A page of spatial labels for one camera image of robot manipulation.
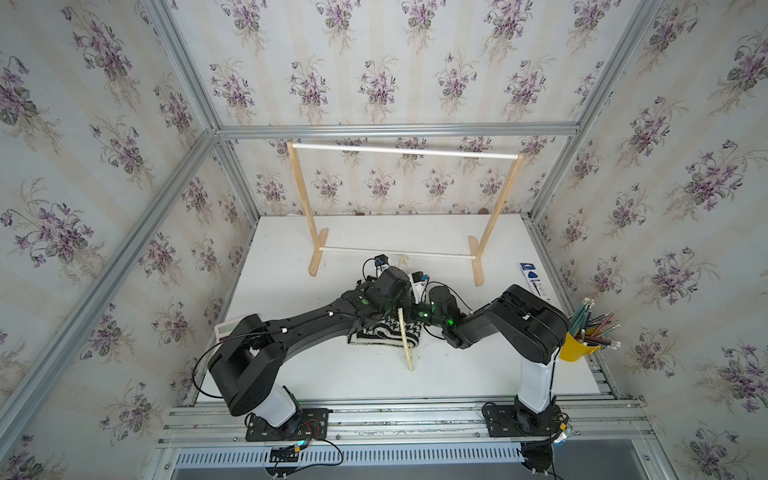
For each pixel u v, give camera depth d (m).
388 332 0.84
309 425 0.72
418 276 0.84
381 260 0.76
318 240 1.09
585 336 0.77
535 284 0.98
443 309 0.74
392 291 0.63
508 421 0.73
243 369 0.42
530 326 0.51
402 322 0.80
